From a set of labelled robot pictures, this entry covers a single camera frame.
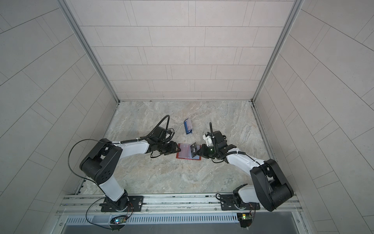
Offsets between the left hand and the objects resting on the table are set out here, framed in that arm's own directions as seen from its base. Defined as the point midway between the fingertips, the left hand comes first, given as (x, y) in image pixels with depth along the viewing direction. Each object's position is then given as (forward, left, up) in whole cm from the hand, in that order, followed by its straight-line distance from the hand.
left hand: (182, 149), depth 88 cm
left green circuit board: (-35, +26, +3) cm, 44 cm away
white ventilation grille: (-34, +9, -1) cm, 35 cm away
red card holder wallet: (-2, -2, -2) cm, 3 cm away
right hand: (-4, -8, +3) cm, 10 cm away
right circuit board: (-34, -32, -2) cm, 47 cm away
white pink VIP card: (+19, -4, -1) cm, 19 cm away
